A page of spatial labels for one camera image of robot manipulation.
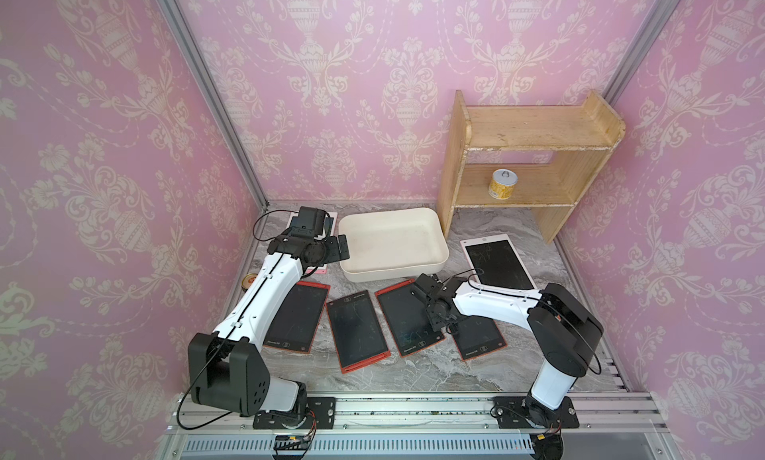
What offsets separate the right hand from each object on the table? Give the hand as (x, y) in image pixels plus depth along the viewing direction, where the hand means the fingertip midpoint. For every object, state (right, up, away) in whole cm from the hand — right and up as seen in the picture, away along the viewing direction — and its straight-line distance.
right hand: (446, 316), depth 90 cm
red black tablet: (-11, -1, +1) cm, 11 cm away
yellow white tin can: (+17, +40, 0) cm, 44 cm away
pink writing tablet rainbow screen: (-40, +28, +24) cm, 55 cm away
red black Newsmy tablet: (+9, -5, -2) cm, 10 cm away
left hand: (-33, +20, -5) cm, 39 cm away
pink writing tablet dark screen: (+19, +15, +13) cm, 28 cm away
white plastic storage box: (-15, +20, +23) cm, 35 cm away
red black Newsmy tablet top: (-46, -2, 0) cm, 46 cm away
